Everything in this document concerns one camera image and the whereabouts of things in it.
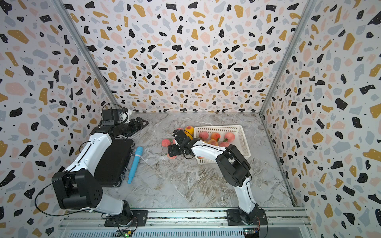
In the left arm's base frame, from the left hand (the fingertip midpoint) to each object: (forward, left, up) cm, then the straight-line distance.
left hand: (144, 124), depth 84 cm
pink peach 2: (+3, -51, -18) cm, 54 cm away
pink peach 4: (-10, -14, -20) cm, 27 cm away
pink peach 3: (0, -9, -18) cm, 20 cm away
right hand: (-7, -14, -17) cm, 23 cm away
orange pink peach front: (0, -40, -19) cm, 44 cm away
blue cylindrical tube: (-15, +8, -21) cm, 27 cm away
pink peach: (+6, -34, -19) cm, 39 cm away
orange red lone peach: (+5, -42, -19) cm, 46 cm away
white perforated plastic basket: (+3, -59, -22) cm, 63 cm away
